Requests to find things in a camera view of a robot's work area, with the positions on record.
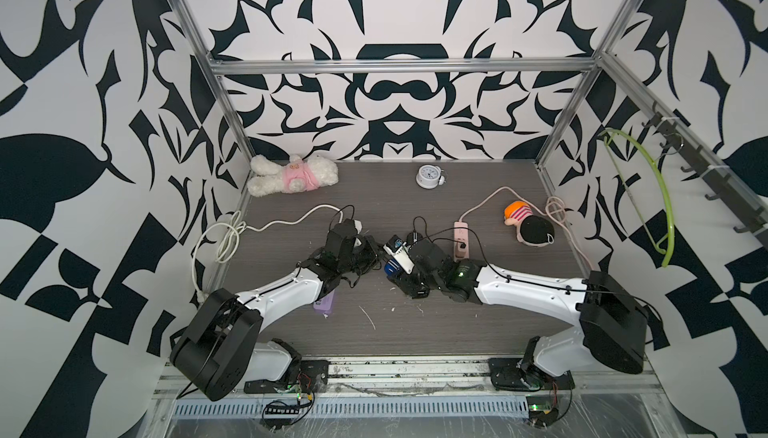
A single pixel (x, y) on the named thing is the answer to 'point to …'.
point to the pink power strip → (461, 234)
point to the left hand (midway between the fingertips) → (389, 241)
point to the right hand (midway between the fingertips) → (395, 263)
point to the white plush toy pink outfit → (293, 176)
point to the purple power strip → (325, 304)
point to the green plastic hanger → (661, 251)
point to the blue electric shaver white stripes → (391, 267)
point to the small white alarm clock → (429, 176)
